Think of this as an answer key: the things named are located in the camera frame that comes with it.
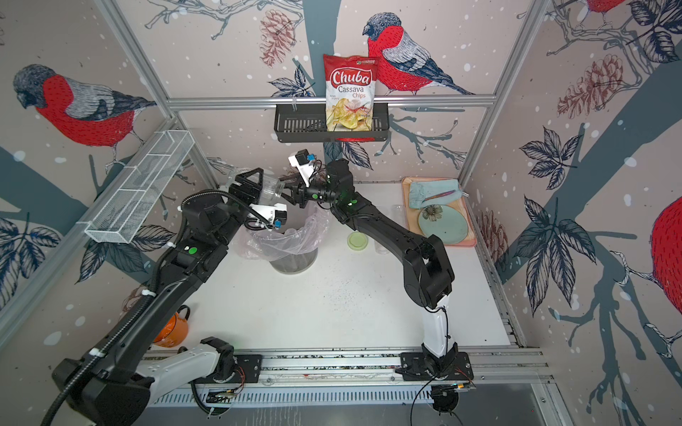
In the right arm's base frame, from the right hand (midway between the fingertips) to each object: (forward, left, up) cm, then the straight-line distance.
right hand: (275, 186), depth 72 cm
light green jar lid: (+6, -23, -35) cm, 43 cm away
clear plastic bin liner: (-11, -6, -11) cm, 17 cm away
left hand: (-1, +4, +8) cm, 9 cm away
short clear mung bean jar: (+2, -32, -34) cm, 47 cm away
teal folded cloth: (+33, -55, -35) cm, 73 cm away
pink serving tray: (+25, -67, -35) cm, 80 cm away
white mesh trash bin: (-9, -3, -29) cm, 30 cm away
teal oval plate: (+16, -59, -35) cm, 71 cm away
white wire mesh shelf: (+3, +43, -4) cm, 43 cm away
